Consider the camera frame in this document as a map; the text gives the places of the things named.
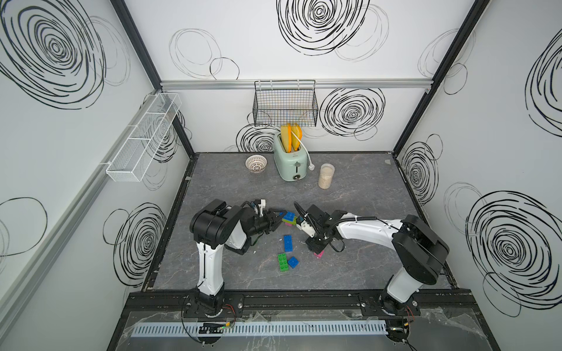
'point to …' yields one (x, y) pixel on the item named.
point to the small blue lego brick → (293, 262)
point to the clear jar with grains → (326, 174)
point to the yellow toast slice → (286, 137)
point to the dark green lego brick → (282, 261)
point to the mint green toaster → (290, 166)
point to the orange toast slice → (296, 142)
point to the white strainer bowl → (256, 163)
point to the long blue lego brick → (288, 243)
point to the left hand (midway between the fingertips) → (285, 216)
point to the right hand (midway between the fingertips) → (313, 245)
